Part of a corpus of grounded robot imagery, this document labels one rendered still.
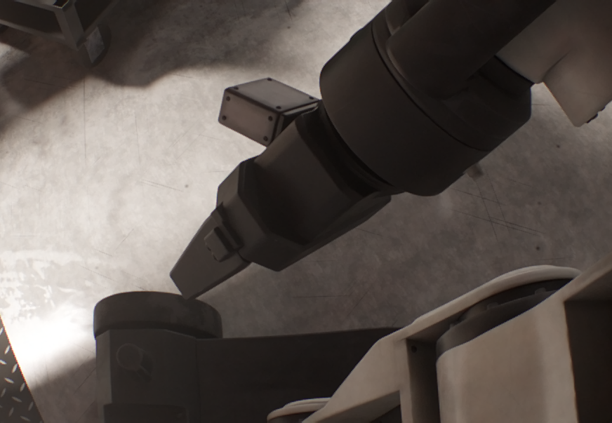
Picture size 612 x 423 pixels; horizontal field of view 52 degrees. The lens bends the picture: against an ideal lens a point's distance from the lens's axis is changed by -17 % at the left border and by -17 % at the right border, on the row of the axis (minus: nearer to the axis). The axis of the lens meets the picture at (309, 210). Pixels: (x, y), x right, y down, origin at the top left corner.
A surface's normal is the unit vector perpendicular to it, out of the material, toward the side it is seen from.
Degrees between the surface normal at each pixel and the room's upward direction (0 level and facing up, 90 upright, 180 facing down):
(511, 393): 52
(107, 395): 45
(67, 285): 0
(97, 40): 90
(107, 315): 31
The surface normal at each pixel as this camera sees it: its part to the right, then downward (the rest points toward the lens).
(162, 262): -0.05, -0.47
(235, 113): -0.57, 0.29
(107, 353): -0.74, -0.27
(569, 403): -0.93, -0.11
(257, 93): 0.22, -0.85
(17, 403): 0.29, -0.62
